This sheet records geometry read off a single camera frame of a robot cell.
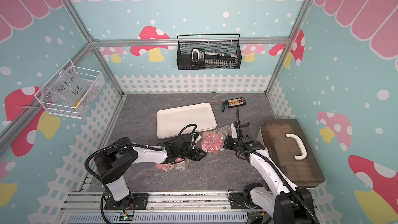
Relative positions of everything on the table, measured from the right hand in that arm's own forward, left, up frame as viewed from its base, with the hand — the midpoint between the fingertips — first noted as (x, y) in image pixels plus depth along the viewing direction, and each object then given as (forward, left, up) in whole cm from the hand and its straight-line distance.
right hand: (224, 140), depth 85 cm
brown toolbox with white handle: (-4, -30, +5) cm, 31 cm away
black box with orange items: (+35, -12, -7) cm, 37 cm away
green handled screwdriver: (+30, -3, -7) cm, 31 cm away
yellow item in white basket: (+5, +68, +26) cm, 73 cm away
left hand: (-6, +12, -8) cm, 16 cm away
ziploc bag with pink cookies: (+3, +6, -6) cm, 9 cm away
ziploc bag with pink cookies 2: (-11, +26, -8) cm, 30 cm away
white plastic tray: (+19, +35, -9) cm, 40 cm away
